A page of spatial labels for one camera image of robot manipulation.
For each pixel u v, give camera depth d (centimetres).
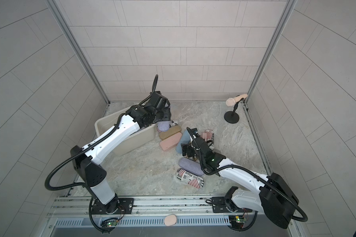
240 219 68
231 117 108
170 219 67
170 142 91
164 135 94
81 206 72
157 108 58
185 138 90
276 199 40
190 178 77
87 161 41
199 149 59
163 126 73
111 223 64
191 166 82
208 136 94
